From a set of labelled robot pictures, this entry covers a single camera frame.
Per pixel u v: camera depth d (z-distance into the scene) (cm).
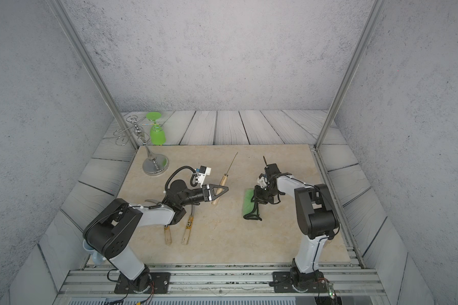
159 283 73
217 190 77
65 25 73
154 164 111
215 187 77
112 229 47
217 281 75
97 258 75
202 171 77
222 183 77
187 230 86
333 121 107
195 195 73
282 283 71
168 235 85
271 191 81
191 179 78
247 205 91
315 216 50
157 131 106
